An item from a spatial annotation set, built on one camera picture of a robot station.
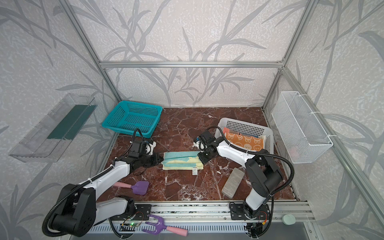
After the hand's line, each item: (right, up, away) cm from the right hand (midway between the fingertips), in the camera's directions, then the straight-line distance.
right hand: (202, 152), depth 90 cm
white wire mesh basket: (+42, +12, -29) cm, 52 cm away
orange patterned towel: (+28, +6, +4) cm, 28 cm away
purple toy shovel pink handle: (-35, -18, -7) cm, 40 cm away
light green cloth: (-12, -4, -3) cm, 13 cm away
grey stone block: (+17, -14, -9) cm, 24 cm away
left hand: (-22, 0, -3) cm, 23 cm away
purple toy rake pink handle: (-20, -31, -19) cm, 42 cm away
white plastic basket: (+20, +16, +12) cm, 29 cm away
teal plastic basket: (-58, +23, +26) cm, 67 cm away
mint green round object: (+41, -28, -19) cm, 53 cm away
